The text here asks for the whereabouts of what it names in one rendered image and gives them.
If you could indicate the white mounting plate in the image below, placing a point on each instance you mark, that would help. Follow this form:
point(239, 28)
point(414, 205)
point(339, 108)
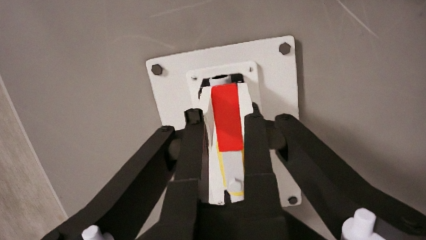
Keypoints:
point(276, 69)

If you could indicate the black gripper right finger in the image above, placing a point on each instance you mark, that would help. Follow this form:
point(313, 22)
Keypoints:
point(350, 207)

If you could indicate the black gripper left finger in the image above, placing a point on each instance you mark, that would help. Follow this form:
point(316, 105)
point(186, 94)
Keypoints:
point(122, 206)

